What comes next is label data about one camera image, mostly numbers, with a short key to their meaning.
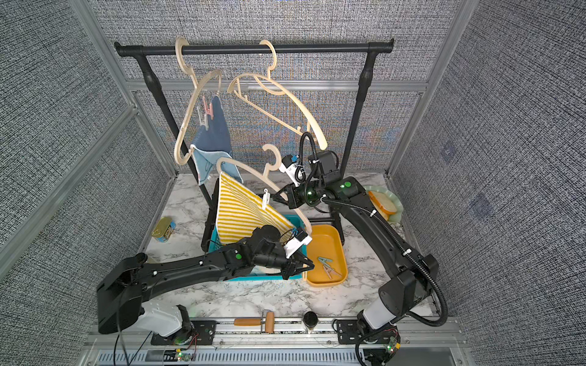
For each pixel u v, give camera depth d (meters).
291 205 0.62
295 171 0.63
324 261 0.88
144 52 0.53
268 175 0.68
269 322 0.75
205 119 0.64
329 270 0.86
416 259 0.43
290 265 0.62
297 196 0.63
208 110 0.68
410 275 0.41
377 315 0.53
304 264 0.68
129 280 0.47
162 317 0.55
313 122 0.56
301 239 0.64
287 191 0.64
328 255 0.91
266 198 0.73
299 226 0.64
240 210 0.85
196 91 0.60
